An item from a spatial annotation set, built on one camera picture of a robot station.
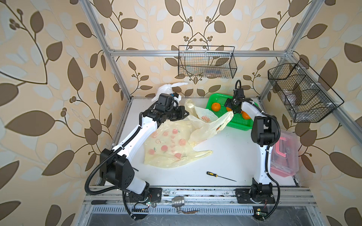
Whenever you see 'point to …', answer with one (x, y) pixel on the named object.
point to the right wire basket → (306, 96)
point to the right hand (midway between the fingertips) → (230, 105)
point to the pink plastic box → (284, 160)
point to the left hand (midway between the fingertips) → (187, 111)
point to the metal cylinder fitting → (177, 201)
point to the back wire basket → (213, 61)
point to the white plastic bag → (167, 88)
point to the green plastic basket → (217, 102)
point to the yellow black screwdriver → (212, 174)
